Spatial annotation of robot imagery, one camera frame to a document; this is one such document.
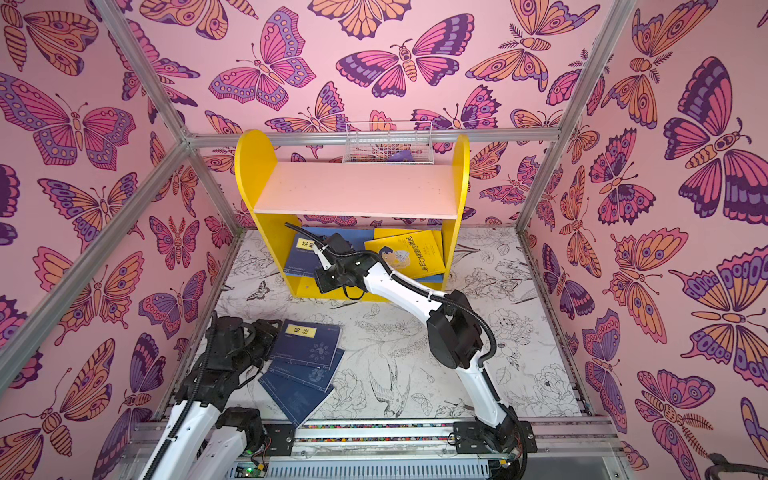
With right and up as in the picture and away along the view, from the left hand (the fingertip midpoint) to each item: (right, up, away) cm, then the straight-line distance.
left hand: (282, 322), depth 79 cm
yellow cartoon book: (+34, +17, +6) cm, 39 cm away
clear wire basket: (+28, +54, +17) cm, 63 cm away
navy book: (+2, +16, +13) cm, 21 cm away
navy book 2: (+4, -9, +11) cm, 14 cm away
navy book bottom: (+4, -21, 0) cm, 21 cm away
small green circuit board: (-6, -35, -7) cm, 36 cm away
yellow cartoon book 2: (+35, +18, +6) cm, 40 cm away
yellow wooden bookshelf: (+4, +30, +46) cm, 55 cm away
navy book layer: (+8, -16, +3) cm, 18 cm away
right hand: (+8, +12, +7) cm, 16 cm away
